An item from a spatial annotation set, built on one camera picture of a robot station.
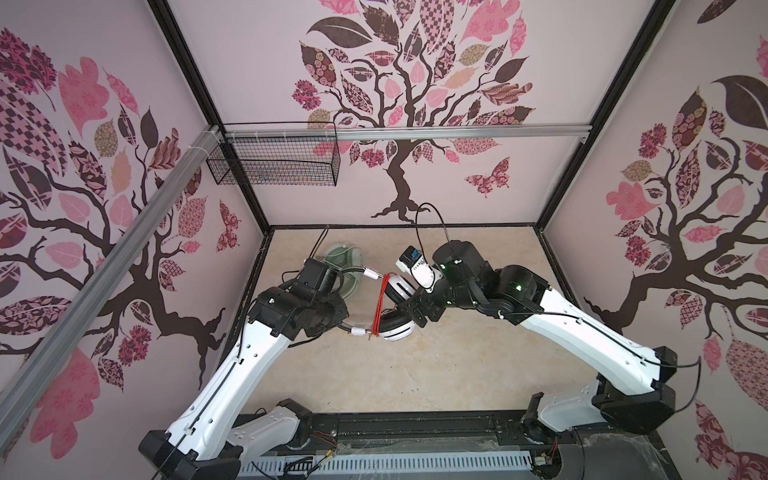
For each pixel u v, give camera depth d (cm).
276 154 95
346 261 100
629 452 73
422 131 92
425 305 55
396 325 62
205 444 36
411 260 54
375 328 67
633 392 40
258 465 70
